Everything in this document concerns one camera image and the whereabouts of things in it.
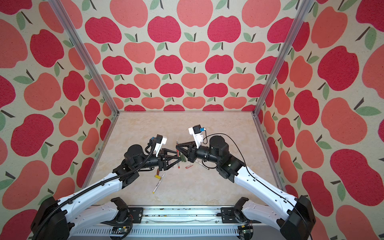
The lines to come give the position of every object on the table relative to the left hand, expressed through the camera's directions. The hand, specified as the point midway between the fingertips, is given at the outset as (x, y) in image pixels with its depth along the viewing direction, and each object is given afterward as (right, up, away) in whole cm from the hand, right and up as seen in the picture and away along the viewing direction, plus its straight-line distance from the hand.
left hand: (181, 160), depth 66 cm
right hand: (0, +7, -2) cm, 7 cm away
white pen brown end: (+10, -1, -3) cm, 10 cm away
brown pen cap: (-15, -13, +22) cm, 30 cm away
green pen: (-1, +4, -2) cm, 5 cm away
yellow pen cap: (-15, -15, +21) cm, 30 cm away
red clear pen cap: (+3, -10, +25) cm, 27 cm away
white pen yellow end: (-15, -18, +18) cm, 29 cm away
